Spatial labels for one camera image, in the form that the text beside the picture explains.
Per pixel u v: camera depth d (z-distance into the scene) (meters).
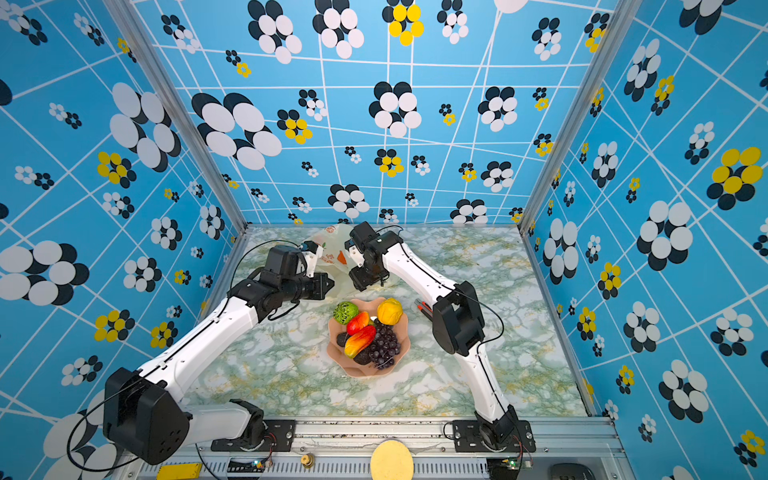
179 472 0.69
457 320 0.54
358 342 0.79
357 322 0.84
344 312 0.85
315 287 0.71
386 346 0.80
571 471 0.70
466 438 0.73
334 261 0.99
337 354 0.85
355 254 0.85
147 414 0.39
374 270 0.79
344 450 0.72
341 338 0.84
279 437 0.73
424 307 0.96
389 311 0.85
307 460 0.68
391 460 0.68
